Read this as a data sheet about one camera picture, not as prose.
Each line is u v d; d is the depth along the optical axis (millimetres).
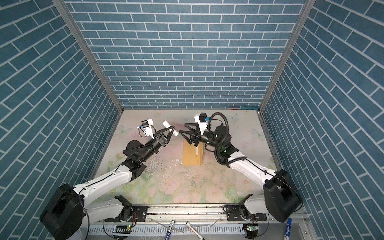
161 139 642
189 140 645
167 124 680
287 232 680
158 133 652
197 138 626
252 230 733
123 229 722
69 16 735
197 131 637
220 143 576
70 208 398
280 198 416
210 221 725
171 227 691
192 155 958
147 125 641
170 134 680
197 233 687
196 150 971
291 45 840
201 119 616
